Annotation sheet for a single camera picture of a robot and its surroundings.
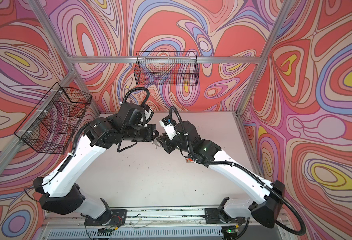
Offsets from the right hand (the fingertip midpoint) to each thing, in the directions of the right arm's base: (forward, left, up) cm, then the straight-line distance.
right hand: (163, 140), depth 69 cm
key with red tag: (+4, -14, -29) cm, 32 cm away
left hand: (-1, 0, +7) cm, 7 cm away
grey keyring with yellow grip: (+1, +4, -3) cm, 5 cm away
